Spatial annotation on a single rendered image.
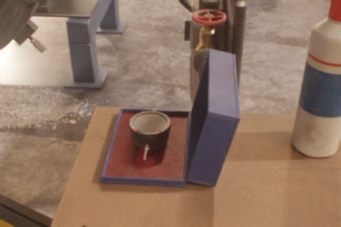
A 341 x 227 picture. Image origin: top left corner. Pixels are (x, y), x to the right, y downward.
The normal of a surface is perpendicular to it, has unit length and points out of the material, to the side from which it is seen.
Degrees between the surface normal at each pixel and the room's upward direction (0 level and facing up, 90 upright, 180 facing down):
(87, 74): 90
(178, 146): 0
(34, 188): 0
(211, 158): 90
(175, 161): 0
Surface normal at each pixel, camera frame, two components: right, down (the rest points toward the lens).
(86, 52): -0.07, 0.56
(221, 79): 0.21, -0.80
